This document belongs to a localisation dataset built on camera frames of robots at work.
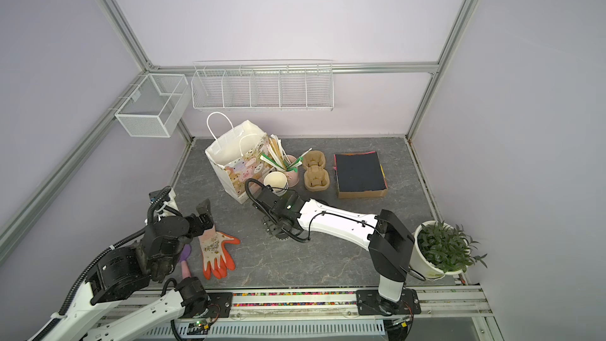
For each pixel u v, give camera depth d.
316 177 1.02
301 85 1.05
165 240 0.44
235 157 0.94
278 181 0.94
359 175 1.03
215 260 0.81
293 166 0.96
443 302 0.76
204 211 0.59
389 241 0.43
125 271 0.43
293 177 0.96
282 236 0.85
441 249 0.67
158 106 0.99
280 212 0.57
